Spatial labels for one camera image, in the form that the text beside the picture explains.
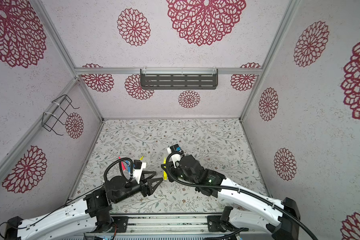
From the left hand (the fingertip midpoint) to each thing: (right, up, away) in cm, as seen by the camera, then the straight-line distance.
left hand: (159, 178), depth 69 cm
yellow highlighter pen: (+3, +1, 0) cm, 3 cm away
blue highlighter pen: (-10, +7, -11) cm, 17 cm away
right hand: (+2, +7, -1) cm, 8 cm away
